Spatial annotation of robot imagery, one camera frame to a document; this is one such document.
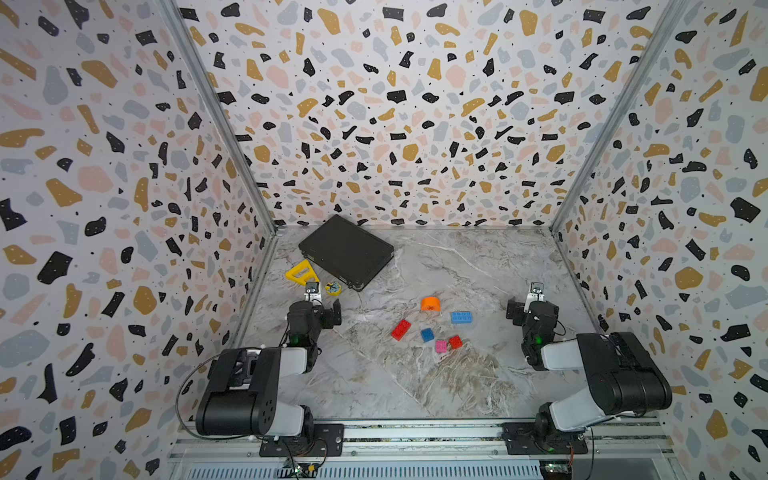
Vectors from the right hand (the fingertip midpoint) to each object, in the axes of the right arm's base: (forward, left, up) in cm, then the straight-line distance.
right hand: (533, 299), depth 93 cm
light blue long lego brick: (-4, +22, -5) cm, 23 cm away
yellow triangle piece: (+10, +74, -4) cm, 75 cm away
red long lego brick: (-9, +41, -5) cm, 43 cm away
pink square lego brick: (-13, +29, -6) cm, 33 cm away
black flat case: (+17, +61, +2) cm, 63 cm away
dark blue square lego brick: (-10, +33, -6) cm, 35 cm away
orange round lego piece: (0, +32, -4) cm, 32 cm away
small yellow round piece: (+5, +65, -4) cm, 65 cm away
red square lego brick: (-12, +25, -5) cm, 28 cm away
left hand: (-3, +65, +2) cm, 65 cm away
